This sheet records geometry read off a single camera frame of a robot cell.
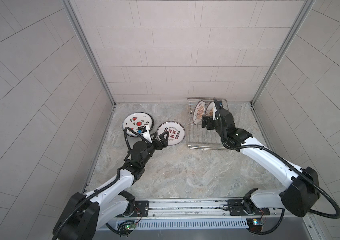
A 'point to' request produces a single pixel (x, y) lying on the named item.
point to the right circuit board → (255, 224)
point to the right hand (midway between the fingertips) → (207, 115)
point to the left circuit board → (130, 226)
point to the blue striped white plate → (137, 119)
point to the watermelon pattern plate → (135, 120)
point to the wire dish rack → (225, 104)
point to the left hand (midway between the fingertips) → (166, 131)
